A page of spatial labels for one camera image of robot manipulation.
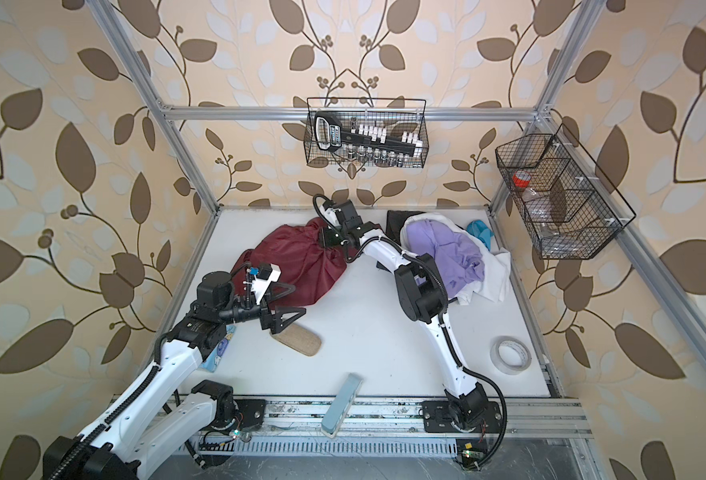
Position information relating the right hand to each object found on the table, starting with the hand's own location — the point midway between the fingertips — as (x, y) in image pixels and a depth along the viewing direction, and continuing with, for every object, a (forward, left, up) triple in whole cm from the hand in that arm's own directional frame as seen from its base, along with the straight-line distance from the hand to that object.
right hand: (319, 238), depth 99 cm
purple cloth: (-13, -43, +4) cm, 45 cm away
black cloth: (+13, -27, -7) cm, 31 cm away
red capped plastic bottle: (+4, -62, +20) cm, 65 cm away
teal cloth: (+7, -59, -6) cm, 59 cm away
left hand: (-29, +2, +11) cm, 31 cm away
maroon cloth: (-10, +1, -4) cm, 11 cm away
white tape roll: (-37, -56, -10) cm, 68 cm away
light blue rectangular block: (-48, -8, -10) cm, 50 cm away
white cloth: (-11, -58, -2) cm, 59 cm away
